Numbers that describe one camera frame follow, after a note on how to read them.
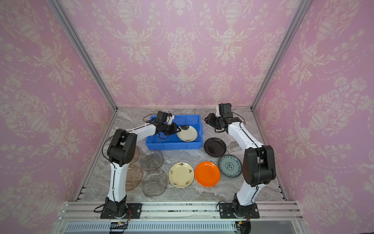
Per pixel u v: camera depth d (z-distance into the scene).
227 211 0.73
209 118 0.81
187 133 1.05
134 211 0.75
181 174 0.87
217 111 0.83
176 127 0.96
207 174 0.86
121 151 0.58
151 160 0.92
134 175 0.86
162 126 0.85
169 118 0.90
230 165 0.90
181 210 0.76
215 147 0.97
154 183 0.84
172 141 0.99
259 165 0.47
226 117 0.69
